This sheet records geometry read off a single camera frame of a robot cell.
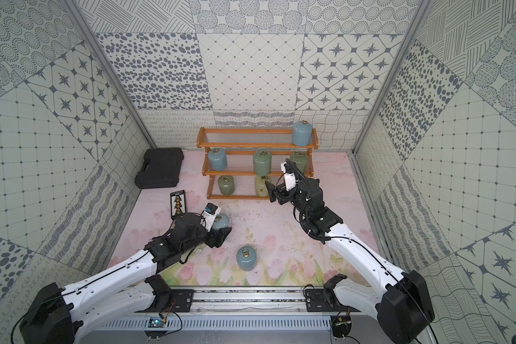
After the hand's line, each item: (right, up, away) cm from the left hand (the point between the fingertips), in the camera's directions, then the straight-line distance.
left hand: (227, 226), depth 79 cm
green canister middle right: (+30, +26, +12) cm, 41 cm away
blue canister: (-6, +26, +9) cm, 28 cm away
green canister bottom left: (-3, +15, +16) cm, 22 cm away
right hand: (+19, +18, -2) cm, 26 cm away
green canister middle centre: (+13, +24, +8) cm, 29 cm away
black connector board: (-27, +6, +19) cm, 33 cm away
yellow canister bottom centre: (+12, +13, +16) cm, 25 cm away
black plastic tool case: (-41, +22, +31) cm, 56 cm away
